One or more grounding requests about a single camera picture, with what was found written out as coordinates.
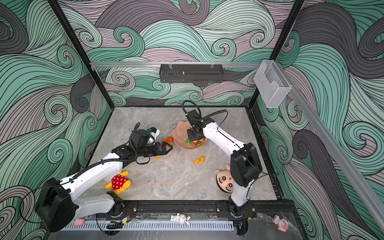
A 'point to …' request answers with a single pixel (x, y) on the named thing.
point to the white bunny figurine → (180, 218)
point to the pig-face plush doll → (225, 180)
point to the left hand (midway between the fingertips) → (168, 147)
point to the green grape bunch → (187, 141)
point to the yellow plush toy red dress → (119, 183)
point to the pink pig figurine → (282, 224)
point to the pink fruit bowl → (180, 134)
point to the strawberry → (195, 142)
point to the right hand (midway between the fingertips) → (194, 136)
